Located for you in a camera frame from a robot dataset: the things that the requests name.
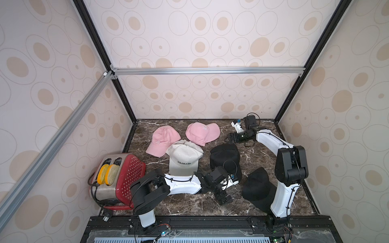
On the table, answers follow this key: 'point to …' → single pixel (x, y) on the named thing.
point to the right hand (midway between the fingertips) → (228, 140)
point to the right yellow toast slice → (111, 173)
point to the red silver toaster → (117, 196)
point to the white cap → (183, 156)
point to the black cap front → (258, 189)
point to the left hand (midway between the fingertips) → (231, 195)
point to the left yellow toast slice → (102, 174)
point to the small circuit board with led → (164, 233)
